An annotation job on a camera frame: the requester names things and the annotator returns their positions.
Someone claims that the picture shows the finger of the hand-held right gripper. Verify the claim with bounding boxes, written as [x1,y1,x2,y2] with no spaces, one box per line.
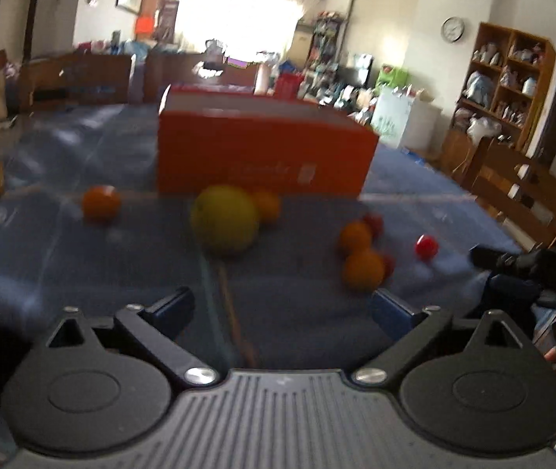
[482,274,556,316]
[470,245,543,275]

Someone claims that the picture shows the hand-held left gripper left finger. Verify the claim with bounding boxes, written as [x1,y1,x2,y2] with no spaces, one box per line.
[43,286,221,392]

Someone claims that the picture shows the black television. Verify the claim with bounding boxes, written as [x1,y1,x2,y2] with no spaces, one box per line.
[351,54,374,86]

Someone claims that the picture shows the yellow-green pomelo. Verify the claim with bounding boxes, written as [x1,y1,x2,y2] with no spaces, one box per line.
[190,184,262,255]

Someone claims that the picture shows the white plastic bag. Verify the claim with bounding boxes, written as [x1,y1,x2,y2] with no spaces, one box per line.
[466,116,501,140]

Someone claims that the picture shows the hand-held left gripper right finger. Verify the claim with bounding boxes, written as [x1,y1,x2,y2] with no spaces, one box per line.
[352,288,529,392]

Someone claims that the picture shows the round wall clock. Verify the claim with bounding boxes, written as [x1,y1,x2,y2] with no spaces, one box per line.
[441,16,465,42]

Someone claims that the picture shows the orange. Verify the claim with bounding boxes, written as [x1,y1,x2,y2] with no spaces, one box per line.
[83,186,122,222]
[251,190,282,223]
[339,221,374,255]
[343,249,387,291]

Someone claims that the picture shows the red basket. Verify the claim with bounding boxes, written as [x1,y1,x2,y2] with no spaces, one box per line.
[275,73,303,98]

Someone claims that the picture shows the blue patterned tablecloth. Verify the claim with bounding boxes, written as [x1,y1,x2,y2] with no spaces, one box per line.
[0,102,533,469]

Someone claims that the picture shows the wooden display shelf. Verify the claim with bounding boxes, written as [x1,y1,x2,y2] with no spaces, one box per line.
[454,22,556,157]

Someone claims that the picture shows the orange storage boxes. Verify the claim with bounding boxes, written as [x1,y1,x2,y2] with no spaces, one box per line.
[136,0,166,37]

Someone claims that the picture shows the green carton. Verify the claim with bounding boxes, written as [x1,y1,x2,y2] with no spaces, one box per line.
[378,66,408,89]

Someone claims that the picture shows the dark bookcase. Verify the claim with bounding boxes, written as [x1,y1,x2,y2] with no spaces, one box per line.
[153,0,178,40]

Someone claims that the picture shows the wooden chair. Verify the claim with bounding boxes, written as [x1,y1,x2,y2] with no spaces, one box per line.
[143,51,262,103]
[461,137,556,250]
[16,53,135,111]

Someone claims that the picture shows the small red tomato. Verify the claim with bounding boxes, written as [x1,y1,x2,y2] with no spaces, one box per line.
[415,234,440,261]
[363,212,385,240]

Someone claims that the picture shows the orange cardboard box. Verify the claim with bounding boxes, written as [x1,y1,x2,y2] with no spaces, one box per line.
[157,83,380,197]

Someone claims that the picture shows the tall cluttered shelf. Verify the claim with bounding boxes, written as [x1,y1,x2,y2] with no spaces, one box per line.
[307,14,347,91]

